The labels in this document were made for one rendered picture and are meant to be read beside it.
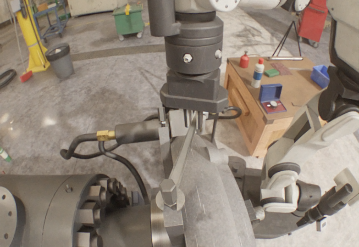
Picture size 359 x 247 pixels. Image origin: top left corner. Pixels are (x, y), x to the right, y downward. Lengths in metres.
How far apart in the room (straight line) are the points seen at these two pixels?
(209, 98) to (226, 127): 1.45
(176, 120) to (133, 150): 1.01
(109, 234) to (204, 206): 0.33
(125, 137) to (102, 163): 0.98
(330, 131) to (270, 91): 0.82
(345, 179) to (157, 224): 0.57
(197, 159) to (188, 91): 0.15
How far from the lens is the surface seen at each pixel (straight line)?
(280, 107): 1.37
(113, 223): 0.60
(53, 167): 1.86
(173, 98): 0.32
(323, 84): 1.81
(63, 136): 2.04
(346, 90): 0.59
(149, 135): 0.68
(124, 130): 0.69
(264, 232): 1.22
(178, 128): 0.65
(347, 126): 0.65
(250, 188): 1.28
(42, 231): 0.53
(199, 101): 0.32
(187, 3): 0.24
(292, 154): 0.76
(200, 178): 0.36
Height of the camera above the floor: 1.30
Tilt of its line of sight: 44 degrees down
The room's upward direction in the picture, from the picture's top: 2 degrees counter-clockwise
